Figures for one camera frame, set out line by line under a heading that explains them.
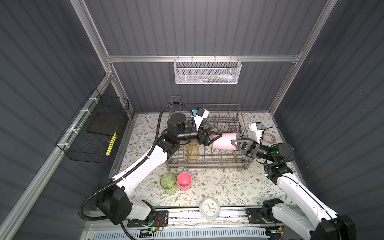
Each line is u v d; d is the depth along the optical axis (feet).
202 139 1.94
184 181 2.78
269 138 3.45
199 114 1.94
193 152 2.86
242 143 1.96
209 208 2.43
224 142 2.07
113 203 1.30
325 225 1.29
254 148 1.90
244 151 1.99
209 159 3.11
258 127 1.97
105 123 2.53
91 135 2.37
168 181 2.49
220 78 3.00
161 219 2.37
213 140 2.00
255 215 2.43
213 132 1.99
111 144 2.27
